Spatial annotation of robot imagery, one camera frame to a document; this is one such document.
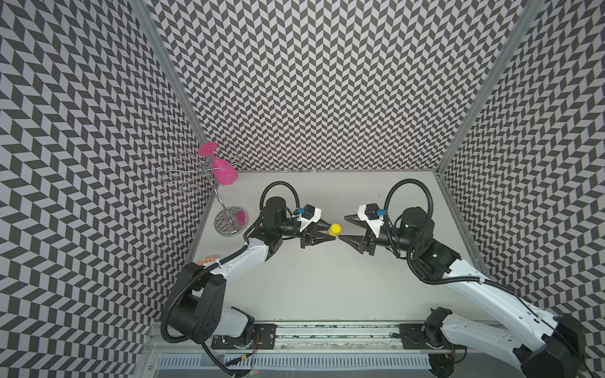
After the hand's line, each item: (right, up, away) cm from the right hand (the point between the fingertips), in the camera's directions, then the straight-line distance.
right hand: (344, 230), depth 66 cm
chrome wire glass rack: (-60, +19, +33) cm, 71 cm away
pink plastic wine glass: (-45, +18, +27) cm, 55 cm away
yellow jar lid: (-3, 0, 0) cm, 3 cm away
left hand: (-3, -2, +5) cm, 6 cm away
